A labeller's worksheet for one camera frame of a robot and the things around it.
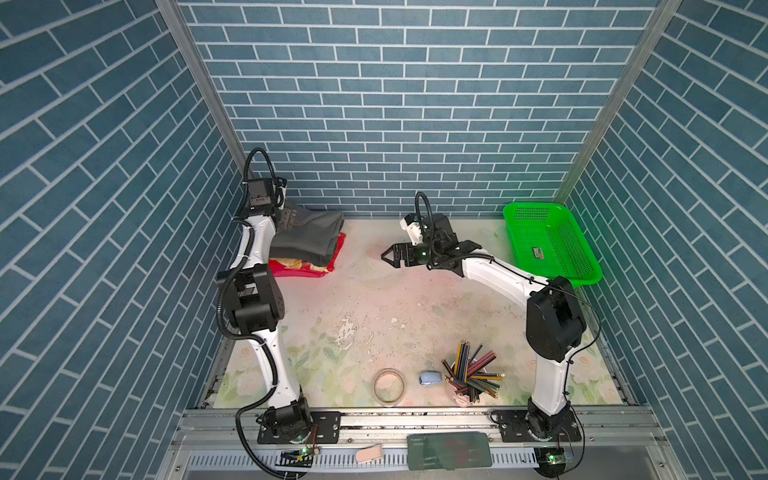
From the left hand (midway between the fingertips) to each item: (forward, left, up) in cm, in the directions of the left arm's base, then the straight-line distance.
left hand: (272, 208), depth 97 cm
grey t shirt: (-8, -13, -6) cm, 17 cm away
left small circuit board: (-65, -15, -22) cm, 70 cm away
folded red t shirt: (-14, -7, -15) cm, 21 cm away
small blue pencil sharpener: (-49, -49, -16) cm, 71 cm away
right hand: (-17, -39, -1) cm, 42 cm away
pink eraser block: (-65, -33, -18) cm, 75 cm away
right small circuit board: (-67, -77, -19) cm, 104 cm away
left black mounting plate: (-59, -22, -19) cm, 66 cm away
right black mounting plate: (-61, -69, -18) cm, 93 cm away
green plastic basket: (+2, -100, -19) cm, 101 cm away
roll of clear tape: (-50, -38, -20) cm, 66 cm away
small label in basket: (-4, -95, -19) cm, 96 cm away
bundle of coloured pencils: (-49, -58, -11) cm, 77 cm away
